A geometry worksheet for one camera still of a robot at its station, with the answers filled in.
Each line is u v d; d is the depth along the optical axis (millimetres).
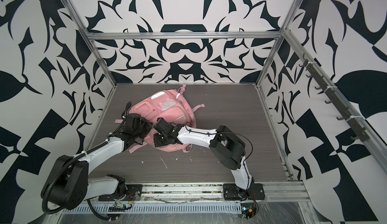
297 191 761
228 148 489
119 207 728
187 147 870
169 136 665
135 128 698
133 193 729
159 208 713
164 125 674
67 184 416
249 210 713
